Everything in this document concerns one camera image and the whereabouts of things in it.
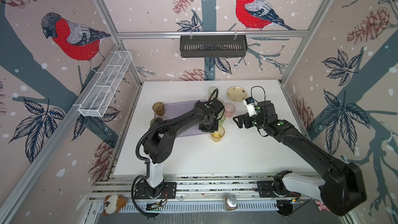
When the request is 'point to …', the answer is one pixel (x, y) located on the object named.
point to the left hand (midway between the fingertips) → (213, 131)
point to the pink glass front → (229, 109)
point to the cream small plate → (236, 93)
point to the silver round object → (231, 202)
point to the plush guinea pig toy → (113, 204)
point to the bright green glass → (222, 120)
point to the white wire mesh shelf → (98, 101)
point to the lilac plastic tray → (174, 108)
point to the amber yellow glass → (216, 136)
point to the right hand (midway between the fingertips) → (239, 117)
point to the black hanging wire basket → (213, 47)
